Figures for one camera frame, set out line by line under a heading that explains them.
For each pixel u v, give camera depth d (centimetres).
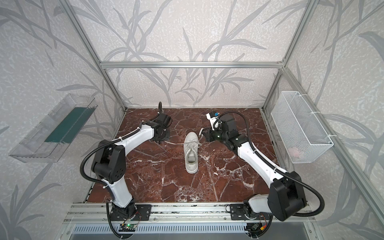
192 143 91
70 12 72
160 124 74
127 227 71
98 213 75
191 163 80
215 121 70
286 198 41
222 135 67
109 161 49
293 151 73
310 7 71
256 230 74
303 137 61
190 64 98
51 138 64
